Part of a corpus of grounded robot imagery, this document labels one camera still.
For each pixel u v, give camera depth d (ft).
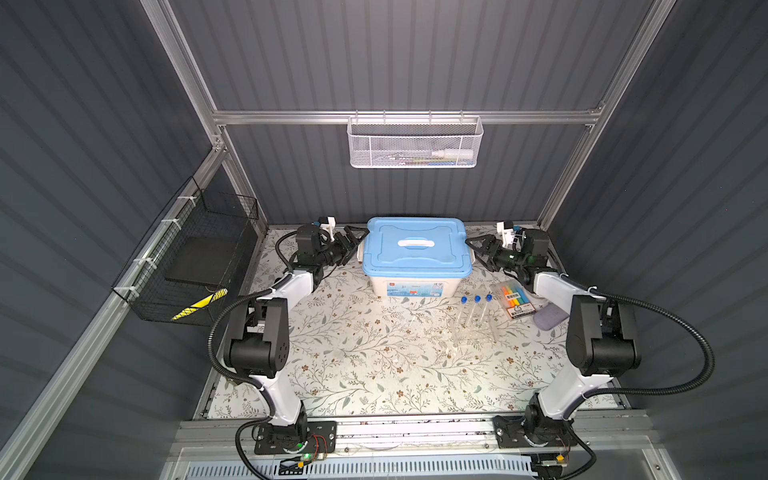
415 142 4.05
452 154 2.99
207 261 2.41
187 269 2.35
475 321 3.06
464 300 2.65
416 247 2.98
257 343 1.61
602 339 1.60
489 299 2.68
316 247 2.48
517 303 3.16
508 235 2.80
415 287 3.06
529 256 2.44
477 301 2.66
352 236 2.70
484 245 2.67
